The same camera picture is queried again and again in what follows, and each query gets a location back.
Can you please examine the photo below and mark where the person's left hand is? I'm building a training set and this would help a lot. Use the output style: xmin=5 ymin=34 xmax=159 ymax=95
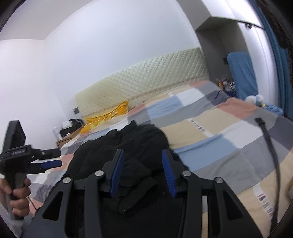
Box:
xmin=0 ymin=178 xmax=31 ymax=217

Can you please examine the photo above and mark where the grey white wardrobe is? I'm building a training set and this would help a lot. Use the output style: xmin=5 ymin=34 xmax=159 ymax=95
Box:
xmin=176 ymin=0 xmax=259 ymax=80

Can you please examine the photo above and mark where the black bag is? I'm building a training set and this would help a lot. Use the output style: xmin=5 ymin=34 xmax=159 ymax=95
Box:
xmin=60 ymin=118 xmax=83 ymax=138

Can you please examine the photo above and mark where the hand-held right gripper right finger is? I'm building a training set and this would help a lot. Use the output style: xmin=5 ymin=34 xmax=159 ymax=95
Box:
xmin=161 ymin=149 xmax=264 ymax=238

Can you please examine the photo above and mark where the dark patterned hanging garment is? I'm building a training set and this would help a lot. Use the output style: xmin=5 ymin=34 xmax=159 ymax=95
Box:
xmin=266 ymin=0 xmax=293 ymax=49

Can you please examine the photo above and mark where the cream quilted headboard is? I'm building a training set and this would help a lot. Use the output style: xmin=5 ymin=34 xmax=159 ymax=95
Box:
xmin=74 ymin=47 xmax=210 ymax=119

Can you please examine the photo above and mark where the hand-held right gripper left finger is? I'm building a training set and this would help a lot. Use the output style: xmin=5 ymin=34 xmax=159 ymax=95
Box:
xmin=23 ymin=149 xmax=125 ymax=238

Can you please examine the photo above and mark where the checkered patchwork quilt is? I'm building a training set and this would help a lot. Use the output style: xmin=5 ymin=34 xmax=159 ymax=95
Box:
xmin=27 ymin=80 xmax=293 ymax=238

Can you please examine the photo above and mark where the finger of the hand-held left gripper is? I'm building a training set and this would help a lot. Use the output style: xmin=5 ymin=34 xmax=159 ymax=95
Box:
xmin=30 ymin=160 xmax=63 ymax=173
xmin=40 ymin=148 xmax=62 ymax=160

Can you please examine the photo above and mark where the black strap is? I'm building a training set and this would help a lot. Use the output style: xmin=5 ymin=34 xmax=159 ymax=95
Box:
xmin=255 ymin=117 xmax=281 ymax=234

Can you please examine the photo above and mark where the wooden nightstand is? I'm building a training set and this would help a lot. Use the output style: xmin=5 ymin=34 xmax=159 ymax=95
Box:
xmin=56 ymin=127 xmax=84 ymax=149

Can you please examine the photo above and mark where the yellow pillow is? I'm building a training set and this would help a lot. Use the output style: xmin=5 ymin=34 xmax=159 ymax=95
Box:
xmin=80 ymin=101 xmax=129 ymax=134

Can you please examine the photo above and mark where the thin black cable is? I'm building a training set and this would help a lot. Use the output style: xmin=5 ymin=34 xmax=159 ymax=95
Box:
xmin=27 ymin=197 xmax=38 ymax=212

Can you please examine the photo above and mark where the crumpled blue cloth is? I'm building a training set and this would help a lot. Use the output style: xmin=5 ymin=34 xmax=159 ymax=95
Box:
xmin=263 ymin=103 xmax=284 ymax=116

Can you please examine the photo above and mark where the blue curtain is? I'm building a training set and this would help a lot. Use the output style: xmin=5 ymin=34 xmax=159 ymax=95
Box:
xmin=248 ymin=0 xmax=293 ymax=119

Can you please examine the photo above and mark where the blue white plush toy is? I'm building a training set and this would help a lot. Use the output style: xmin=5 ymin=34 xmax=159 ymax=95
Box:
xmin=255 ymin=94 xmax=267 ymax=107

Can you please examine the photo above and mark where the black curtain rail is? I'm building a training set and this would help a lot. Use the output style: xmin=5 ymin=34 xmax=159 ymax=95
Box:
xmin=229 ymin=18 xmax=266 ymax=29

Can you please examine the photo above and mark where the black puffer jacket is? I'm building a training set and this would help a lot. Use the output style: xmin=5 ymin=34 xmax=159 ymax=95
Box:
xmin=65 ymin=120 xmax=207 ymax=238

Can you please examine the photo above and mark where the group of cosmetic bottles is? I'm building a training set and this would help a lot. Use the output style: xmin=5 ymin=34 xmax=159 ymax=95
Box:
xmin=216 ymin=77 xmax=236 ymax=92

